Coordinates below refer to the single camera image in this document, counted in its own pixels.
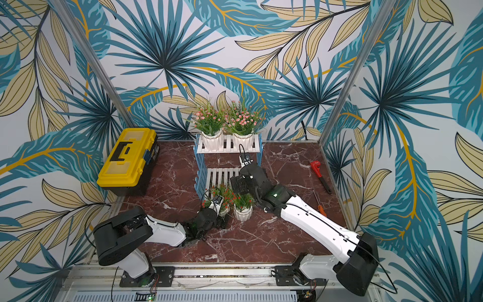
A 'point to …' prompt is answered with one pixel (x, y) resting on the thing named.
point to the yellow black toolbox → (129, 167)
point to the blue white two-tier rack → (207, 178)
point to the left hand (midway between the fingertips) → (221, 210)
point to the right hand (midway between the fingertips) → (244, 174)
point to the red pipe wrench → (315, 165)
